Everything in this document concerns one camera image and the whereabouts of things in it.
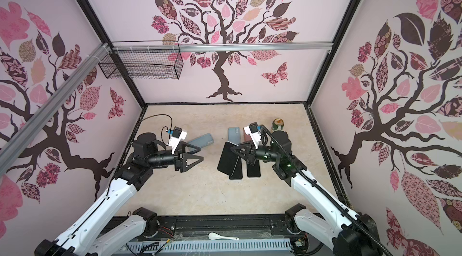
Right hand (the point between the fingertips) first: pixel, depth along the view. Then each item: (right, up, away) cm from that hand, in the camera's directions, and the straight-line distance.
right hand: (233, 148), depth 68 cm
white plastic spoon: (-8, -36, +3) cm, 37 cm away
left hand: (-13, -4, -1) cm, 13 cm away
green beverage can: (+24, +8, +29) cm, 39 cm away
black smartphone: (+10, -15, +22) cm, 29 cm away
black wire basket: (-49, +44, +27) cm, 71 cm away
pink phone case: (+8, 0, +35) cm, 36 cm away
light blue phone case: (0, +2, +37) cm, 37 cm away
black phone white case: (-2, -4, 0) cm, 5 cm away
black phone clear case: (+2, -16, +19) cm, 25 cm away
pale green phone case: (-18, -1, +32) cm, 37 cm away
